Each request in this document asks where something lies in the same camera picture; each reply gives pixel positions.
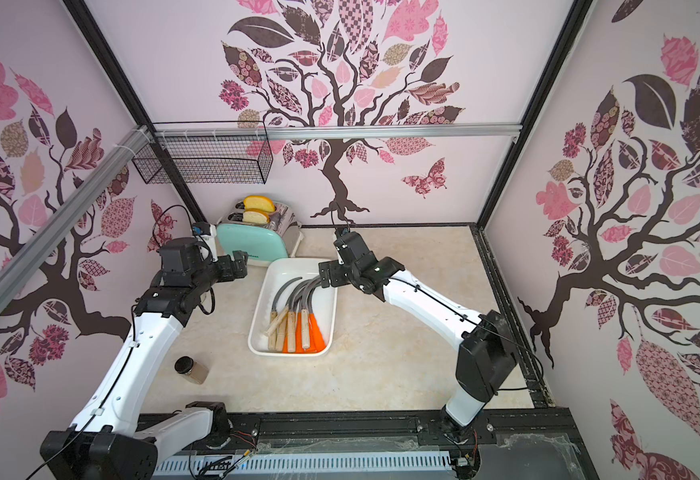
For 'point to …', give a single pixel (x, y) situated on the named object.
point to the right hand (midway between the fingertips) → (331, 265)
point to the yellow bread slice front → (255, 216)
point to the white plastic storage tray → (323, 302)
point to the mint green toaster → (279, 239)
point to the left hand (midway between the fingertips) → (229, 262)
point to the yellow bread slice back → (259, 202)
